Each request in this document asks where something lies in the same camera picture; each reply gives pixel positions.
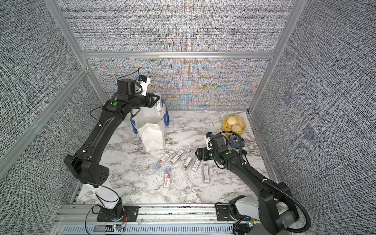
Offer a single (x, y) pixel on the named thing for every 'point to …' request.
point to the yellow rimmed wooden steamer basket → (226, 127)
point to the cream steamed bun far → (231, 120)
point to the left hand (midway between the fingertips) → (160, 95)
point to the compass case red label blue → (158, 166)
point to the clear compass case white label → (196, 164)
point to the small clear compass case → (187, 162)
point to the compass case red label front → (167, 177)
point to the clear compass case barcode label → (206, 173)
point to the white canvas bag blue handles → (149, 123)
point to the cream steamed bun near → (236, 128)
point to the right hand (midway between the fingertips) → (202, 148)
